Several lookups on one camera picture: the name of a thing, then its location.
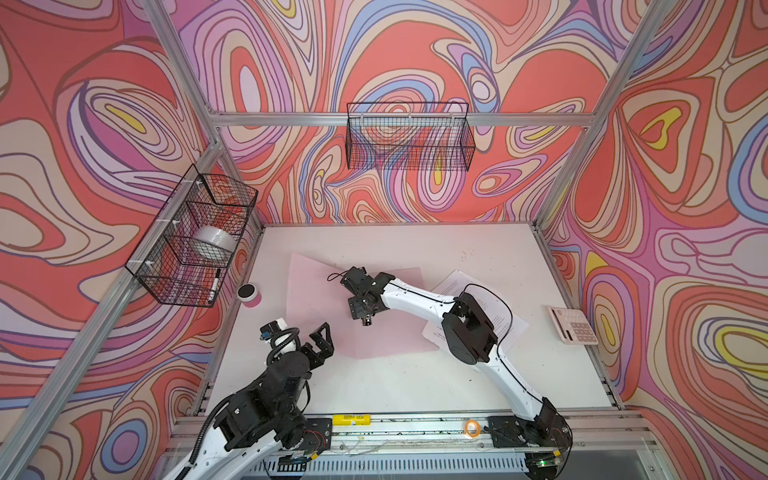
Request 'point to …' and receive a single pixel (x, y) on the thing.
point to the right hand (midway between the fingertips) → (370, 312)
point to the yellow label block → (348, 419)
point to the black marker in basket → (214, 286)
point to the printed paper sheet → (507, 322)
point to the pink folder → (318, 302)
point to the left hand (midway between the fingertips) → (322, 332)
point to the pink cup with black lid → (249, 295)
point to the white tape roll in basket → (216, 237)
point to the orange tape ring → (472, 428)
